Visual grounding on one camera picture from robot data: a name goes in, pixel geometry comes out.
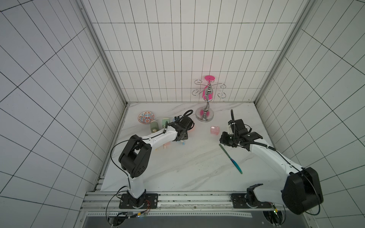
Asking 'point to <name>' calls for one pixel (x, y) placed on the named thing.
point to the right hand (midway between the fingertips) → (219, 136)
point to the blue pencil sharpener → (183, 143)
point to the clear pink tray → (215, 130)
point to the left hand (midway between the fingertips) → (178, 137)
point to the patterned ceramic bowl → (145, 117)
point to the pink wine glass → (207, 92)
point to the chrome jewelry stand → (206, 113)
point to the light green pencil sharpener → (164, 120)
